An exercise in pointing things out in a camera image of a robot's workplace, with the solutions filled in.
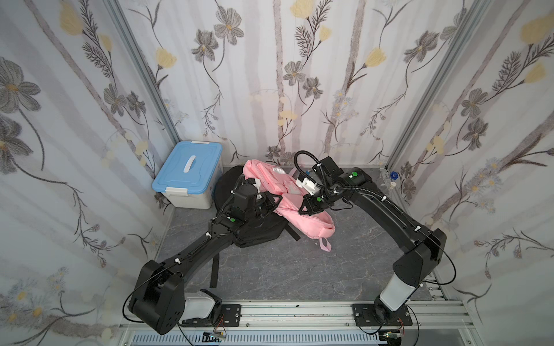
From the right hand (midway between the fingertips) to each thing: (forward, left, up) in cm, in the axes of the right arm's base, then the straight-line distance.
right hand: (307, 207), depth 74 cm
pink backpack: (+18, +9, -10) cm, 23 cm away
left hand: (+5, +8, -1) cm, 10 cm away
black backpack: (+2, +15, -22) cm, 27 cm away
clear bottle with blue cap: (+27, -44, -17) cm, 54 cm away
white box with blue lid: (+19, +50, -10) cm, 54 cm away
